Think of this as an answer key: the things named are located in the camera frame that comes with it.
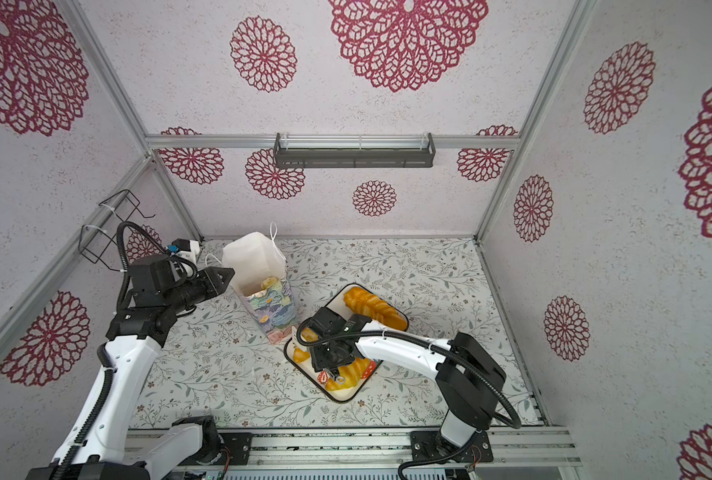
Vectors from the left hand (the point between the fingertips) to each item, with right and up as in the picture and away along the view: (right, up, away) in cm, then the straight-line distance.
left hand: (232, 277), depth 75 cm
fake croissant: (+15, -23, +11) cm, 30 cm away
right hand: (+20, -22, +6) cm, 31 cm away
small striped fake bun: (+3, -2, +22) cm, 22 cm away
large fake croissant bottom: (+30, -26, +7) cm, 40 cm away
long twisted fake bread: (+34, -9, +23) cm, 42 cm away
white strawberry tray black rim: (+25, -10, +26) cm, 38 cm away
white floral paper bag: (0, +3, +19) cm, 19 cm away
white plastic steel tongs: (+27, -24, -3) cm, 36 cm away
